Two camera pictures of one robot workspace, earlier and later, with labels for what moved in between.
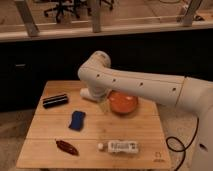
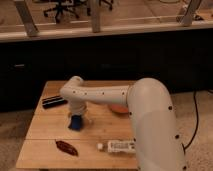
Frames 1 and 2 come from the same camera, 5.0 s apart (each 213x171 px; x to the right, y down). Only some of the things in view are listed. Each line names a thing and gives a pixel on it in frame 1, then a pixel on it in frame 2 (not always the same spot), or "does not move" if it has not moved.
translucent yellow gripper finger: x=105 y=105 -> x=85 y=119
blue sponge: x=77 y=120 does not move
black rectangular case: x=53 y=101 does not move
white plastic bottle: x=115 y=146 does not move
